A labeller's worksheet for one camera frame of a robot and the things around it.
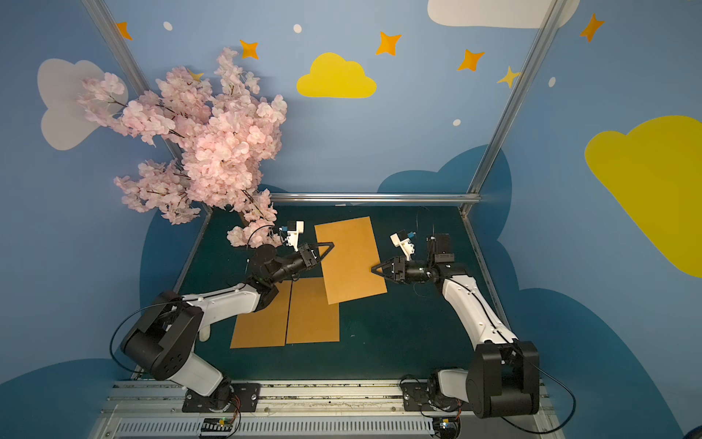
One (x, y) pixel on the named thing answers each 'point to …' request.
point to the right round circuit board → (447, 428)
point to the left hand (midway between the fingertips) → (335, 242)
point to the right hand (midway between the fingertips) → (379, 270)
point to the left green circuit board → (217, 424)
